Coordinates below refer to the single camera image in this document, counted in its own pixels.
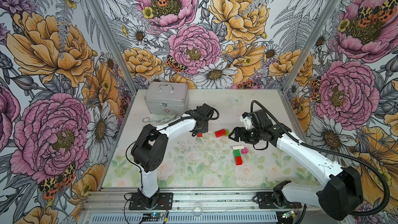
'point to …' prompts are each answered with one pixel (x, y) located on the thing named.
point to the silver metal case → (167, 98)
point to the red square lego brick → (199, 135)
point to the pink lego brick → (244, 151)
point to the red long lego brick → (220, 133)
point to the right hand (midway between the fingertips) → (235, 141)
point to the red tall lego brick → (239, 160)
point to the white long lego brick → (238, 147)
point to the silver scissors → (147, 119)
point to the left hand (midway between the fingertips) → (199, 133)
